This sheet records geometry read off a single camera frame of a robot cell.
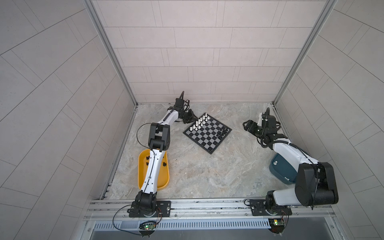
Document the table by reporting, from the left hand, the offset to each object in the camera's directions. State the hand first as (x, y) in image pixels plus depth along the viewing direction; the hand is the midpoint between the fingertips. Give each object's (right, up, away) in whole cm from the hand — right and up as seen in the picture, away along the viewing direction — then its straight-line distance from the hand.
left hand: (201, 114), depth 107 cm
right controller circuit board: (+35, -51, -39) cm, 73 cm away
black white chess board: (+4, -12, -10) cm, 17 cm away
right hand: (+27, -6, -18) cm, 33 cm away
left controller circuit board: (-24, -50, -43) cm, 70 cm away
